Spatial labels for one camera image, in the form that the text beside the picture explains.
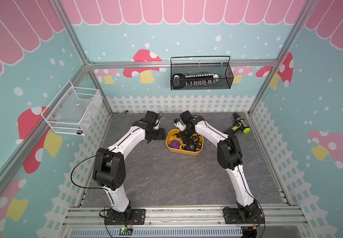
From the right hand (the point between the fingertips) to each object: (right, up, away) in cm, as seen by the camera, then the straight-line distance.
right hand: (183, 135), depth 102 cm
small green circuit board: (-31, -46, -29) cm, 62 cm away
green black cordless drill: (+42, +8, +7) cm, 43 cm away
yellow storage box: (-8, +1, -1) cm, 8 cm away
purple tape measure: (-6, -5, -2) cm, 8 cm away
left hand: (-15, -1, -11) cm, 18 cm away
